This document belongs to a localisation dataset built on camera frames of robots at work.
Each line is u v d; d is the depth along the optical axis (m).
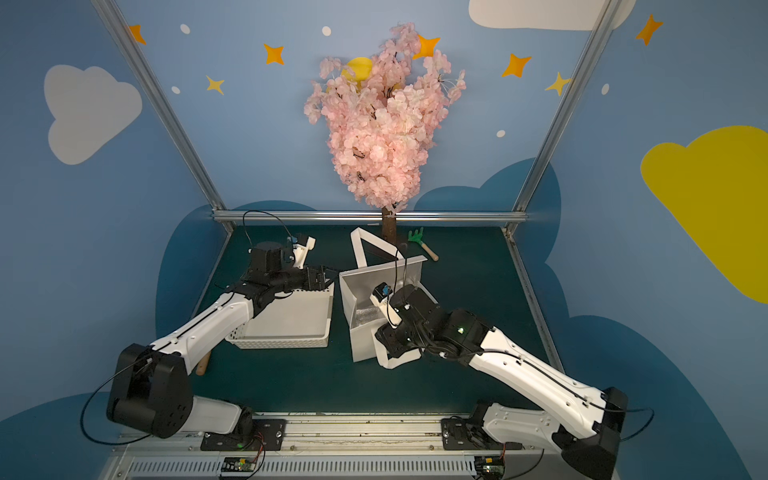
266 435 0.74
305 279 0.73
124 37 0.72
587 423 0.39
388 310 0.58
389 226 1.05
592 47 0.75
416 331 0.51
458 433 0.75
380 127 0.61
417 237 1.19
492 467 0.73
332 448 0.73
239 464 0.72
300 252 0.76
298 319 0.91
